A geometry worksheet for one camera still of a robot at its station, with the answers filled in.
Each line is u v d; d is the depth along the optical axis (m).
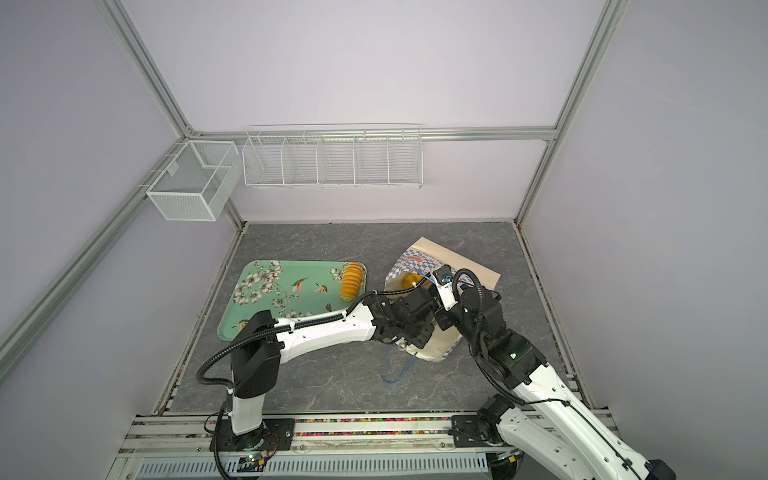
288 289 1.02
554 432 0.45
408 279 0.96
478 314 0.48
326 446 0.73
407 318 0.62
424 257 0.85
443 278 0.58
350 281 0.99
